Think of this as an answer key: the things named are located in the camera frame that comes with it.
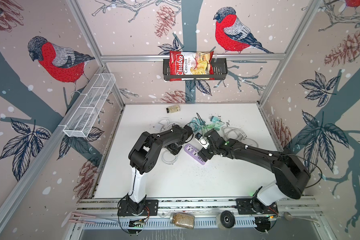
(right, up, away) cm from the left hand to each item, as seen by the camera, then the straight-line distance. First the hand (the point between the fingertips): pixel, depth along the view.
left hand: (169, 149), depth 93 cm
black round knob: (+28, -22, -32) cm, 48 cm away
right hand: (+21, 0, -5) cm, 21 cm away
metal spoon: (+60, -27, -22) cm, 70 cm away
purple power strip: (+15, -1, -2) cm, 15 cm away
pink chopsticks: (-39, -29, -23) cm, 54 cm away
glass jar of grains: (+9, -26, -27) cm, 38 cm away
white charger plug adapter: (-9, +14, +11) cm, 20 cm away
